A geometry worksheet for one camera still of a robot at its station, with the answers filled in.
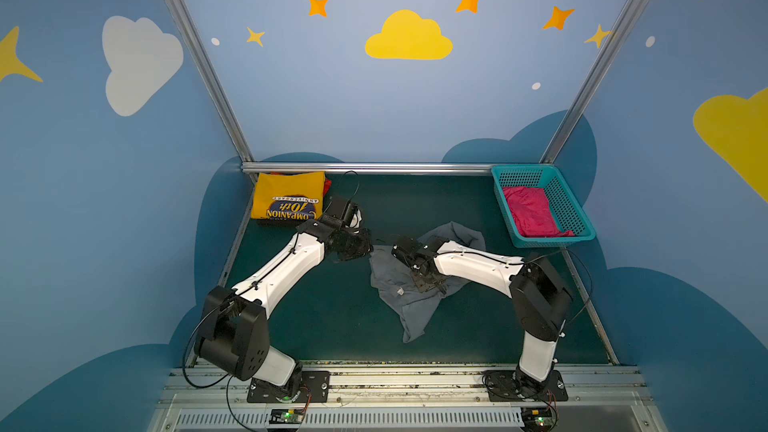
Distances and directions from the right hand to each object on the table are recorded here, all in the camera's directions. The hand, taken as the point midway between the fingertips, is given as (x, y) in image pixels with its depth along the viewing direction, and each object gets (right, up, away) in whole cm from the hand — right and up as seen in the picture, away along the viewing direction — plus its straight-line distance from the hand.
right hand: (433, 275), depth 89 cm
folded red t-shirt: (-38, +29, +26) cm, 54 cm away
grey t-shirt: (-11, -3, 0) cm, 12 cm away
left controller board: (-39, -30, -18) cm, 52 cm away
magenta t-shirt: (+40, +19, +20) cm, 48 cm away
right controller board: (+23, -31, -18) cm, 42 cm away
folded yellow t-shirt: (-47, +25, +16) cm, 55 cm away
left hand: (-17, +9, -6) cm, 20 cm away
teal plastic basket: (+50, +21, +17) cm, 57 cm away
